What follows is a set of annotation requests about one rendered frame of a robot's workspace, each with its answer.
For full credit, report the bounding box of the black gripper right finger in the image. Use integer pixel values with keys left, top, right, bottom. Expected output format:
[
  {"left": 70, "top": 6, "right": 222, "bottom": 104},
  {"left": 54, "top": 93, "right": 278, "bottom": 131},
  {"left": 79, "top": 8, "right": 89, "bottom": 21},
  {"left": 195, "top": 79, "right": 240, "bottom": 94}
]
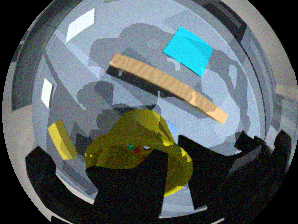
[{"left": 177, "top": 135, "right": 262, "bottom": 210}]

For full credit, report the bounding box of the tan flat bar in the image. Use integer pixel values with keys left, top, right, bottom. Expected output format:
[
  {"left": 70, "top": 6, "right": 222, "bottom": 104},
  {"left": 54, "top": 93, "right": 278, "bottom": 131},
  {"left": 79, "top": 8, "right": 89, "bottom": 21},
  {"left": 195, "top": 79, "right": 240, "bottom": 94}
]
[{"left": 109, "top": 52, "right": 227, "bottom": 125}]

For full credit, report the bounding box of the yellow block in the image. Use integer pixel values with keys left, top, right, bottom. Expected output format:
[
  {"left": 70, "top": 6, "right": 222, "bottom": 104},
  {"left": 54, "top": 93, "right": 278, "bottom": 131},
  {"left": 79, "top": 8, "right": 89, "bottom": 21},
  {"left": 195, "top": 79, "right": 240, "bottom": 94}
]
[{"left": 48, "top": 120, "right": 77, "bottom": 160}]

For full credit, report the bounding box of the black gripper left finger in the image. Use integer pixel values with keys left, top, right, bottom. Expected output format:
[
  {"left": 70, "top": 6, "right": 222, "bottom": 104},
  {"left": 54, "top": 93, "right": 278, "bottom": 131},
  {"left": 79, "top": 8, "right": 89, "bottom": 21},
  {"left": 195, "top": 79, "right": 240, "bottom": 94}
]
[{"left": 85, "top": 149, "right": 168, "bottom": 216}]

